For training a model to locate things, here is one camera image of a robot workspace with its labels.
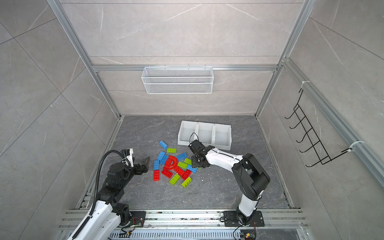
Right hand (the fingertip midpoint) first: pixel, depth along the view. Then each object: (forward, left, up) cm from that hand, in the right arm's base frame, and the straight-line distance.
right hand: (197, 162), depth 92 cm
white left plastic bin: (+25, +6, -2) cm, 26 cm away
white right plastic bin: (+21, -19, -2) cm, 28 cm away
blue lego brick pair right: (+2, +21, 0) cm, 21 cm away
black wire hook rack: (-12, -54, +27) cm, 62 cm away
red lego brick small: (-7, +19, 0) cm, 20 cm away
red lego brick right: (-8, +7, -1) cm, 10 cm away
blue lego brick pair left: (+5, +24, 0) cm, 24 cm away
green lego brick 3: (+1, +6, 0) cm, 6 cm away
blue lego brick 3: (+4, +10, -1) cm, 11 cm away
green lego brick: (+9, +17, 0) cm, 20 cm away
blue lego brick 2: (-1, +26, +1) cm, 26 cm away
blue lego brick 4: (-3, +5, 0) cm, 6 cm away
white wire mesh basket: (+48, +12, +28) cm, 57 cm away
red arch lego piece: (0, +17, -1) cm, 17 cm away
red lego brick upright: (-8, +25, -1) cm, 26 cm away
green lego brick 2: (-1, +9, -1) cm, 10 cm away
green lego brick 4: (-13, +7, +1) cm, 14 cm away
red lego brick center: (-5, +12, +1) cm, 13 cm away
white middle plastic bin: (+25, -7, 0) cm, 25 cm away
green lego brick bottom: (-11, +14, 0) cm, 17 cm away
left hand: (-2, +31, +14) cm, 34 cm away
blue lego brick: (+13, +23, +2) cm, 26 cm away
